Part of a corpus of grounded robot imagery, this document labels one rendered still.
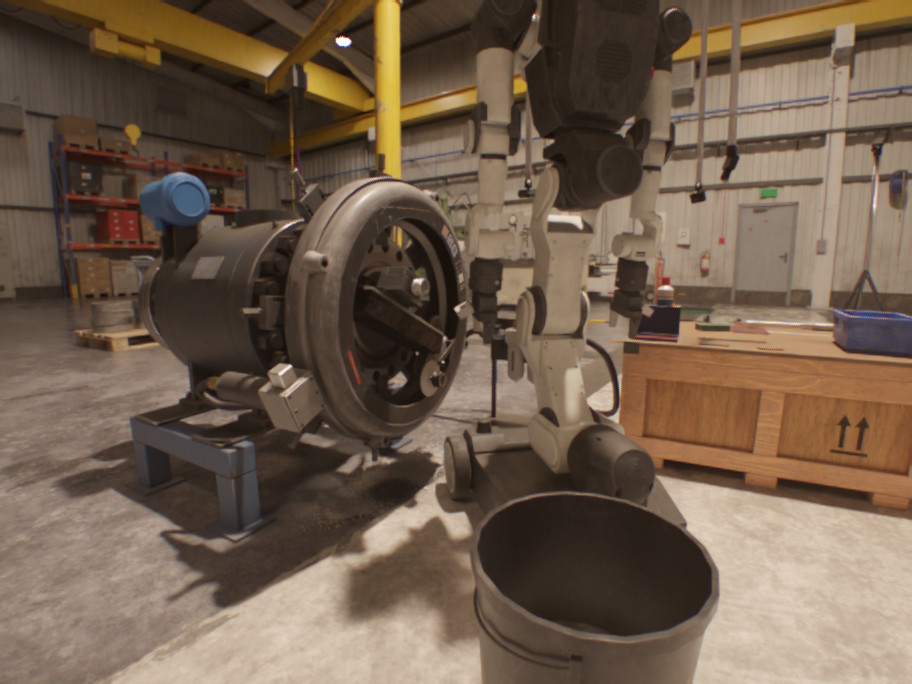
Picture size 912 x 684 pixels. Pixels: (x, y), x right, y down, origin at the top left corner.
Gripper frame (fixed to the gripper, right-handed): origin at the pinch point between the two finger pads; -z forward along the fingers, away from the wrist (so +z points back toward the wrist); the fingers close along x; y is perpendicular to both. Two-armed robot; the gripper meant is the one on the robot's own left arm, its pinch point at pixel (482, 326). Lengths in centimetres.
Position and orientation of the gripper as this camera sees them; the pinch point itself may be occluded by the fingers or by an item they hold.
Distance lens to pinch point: 124.4
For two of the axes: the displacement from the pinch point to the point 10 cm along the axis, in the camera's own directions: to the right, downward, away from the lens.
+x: -2.1, -3.5, 9.1
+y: -9.8, 0.3, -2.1
